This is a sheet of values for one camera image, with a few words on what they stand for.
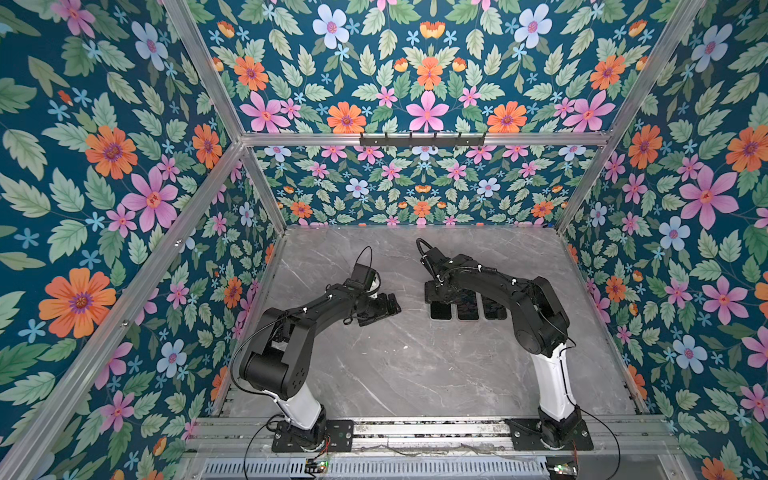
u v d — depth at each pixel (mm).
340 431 746
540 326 539
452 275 710
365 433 749
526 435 730
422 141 929
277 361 460
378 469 766
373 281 786
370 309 798
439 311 926
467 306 913
